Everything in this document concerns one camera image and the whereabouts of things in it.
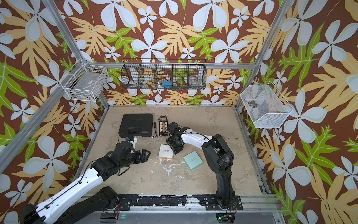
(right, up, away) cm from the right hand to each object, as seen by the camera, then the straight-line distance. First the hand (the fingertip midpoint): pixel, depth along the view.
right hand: (166, 145), depth 93 cm
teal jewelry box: (+17, -8, -7) cm, 20 cm away
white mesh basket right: (+62, +25, -9) cm, 67 cm away
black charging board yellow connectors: (-4, +15, +14) cm, 21 cm away
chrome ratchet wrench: (-9, +7, +8) cm, 14 cm away
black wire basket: (+12, +50, +4) cm, 52 cm away
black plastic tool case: (-24, +13, +11) cm, 30 cm away
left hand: (-11, -1, -15) cm, 18 cm away
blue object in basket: (0, +42, +2) cm, 42 cm away
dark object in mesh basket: (+55, +27, -7) cm, 62 cm away
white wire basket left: (-50, +41, -9) cm, 65 cm away
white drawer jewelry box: (-1, -4, -3) cm, 5 cm away
